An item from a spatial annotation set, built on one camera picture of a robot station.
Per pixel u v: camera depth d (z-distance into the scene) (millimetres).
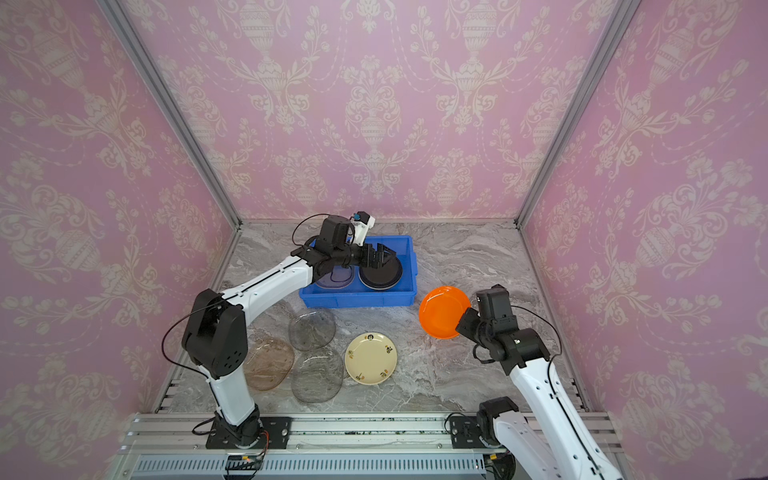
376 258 774
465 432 730
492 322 563
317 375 834
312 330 920
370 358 857
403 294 910
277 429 746
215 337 479
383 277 1006
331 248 688
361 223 779
